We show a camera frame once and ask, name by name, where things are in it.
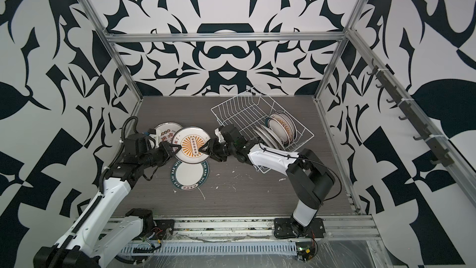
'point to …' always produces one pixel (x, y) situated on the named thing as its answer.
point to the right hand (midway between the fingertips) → (200, 149)
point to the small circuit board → (305, 250)
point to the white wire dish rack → (247, 111)
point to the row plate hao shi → (189, 176)
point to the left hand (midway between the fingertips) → (180, 144)
